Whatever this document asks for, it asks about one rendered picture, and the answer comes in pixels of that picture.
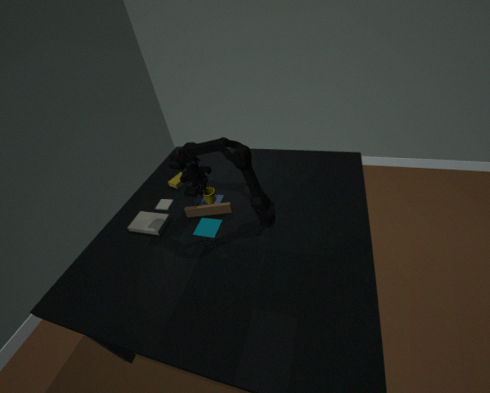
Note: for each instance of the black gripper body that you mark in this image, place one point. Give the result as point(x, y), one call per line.
point(196, 179)

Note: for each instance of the tan wooden plank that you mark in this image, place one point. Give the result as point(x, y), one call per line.
point(212, 209)

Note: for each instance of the yellow flat block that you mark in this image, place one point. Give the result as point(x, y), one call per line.
point(175, 181)

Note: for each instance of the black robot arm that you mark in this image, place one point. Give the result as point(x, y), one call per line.
point(242, 160)

